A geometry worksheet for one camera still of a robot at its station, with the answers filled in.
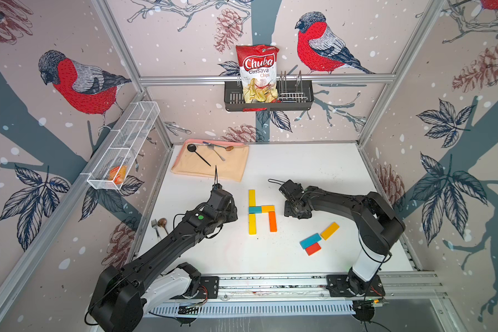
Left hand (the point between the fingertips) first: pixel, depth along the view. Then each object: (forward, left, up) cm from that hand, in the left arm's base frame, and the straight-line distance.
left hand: (236, 206), depth 82 cm
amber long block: (-6, -40, -11) cm, 42 cm away
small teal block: (+4, -7, -11) cm, 14 cm away
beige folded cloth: (+36, +25, -11) cm, 45 cm away
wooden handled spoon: (+43, +8, -11) cm, 45 cm away
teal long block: (-10, -31, -11) cm, 34 cm away
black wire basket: (+46, -25, +22) cm, 57 cm away
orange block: (-2, -15, -11) cm, 19 cm away
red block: (-13, -32, -12) cm, 36 cm away
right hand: (+4, -24, -12) cm, 27 cm away
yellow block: (+10, -6, -12) cm, 17 cm away
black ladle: (+43, +30, -10) cm, 53 cm away
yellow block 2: (-3, -6, -13) cm, 14 cm away
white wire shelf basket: (+14, +42, +19) cm, 49 cm away
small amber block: (+4, -13, -11) cm, 17 cm away
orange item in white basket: (0, +37, +22) cm, 43 cm away
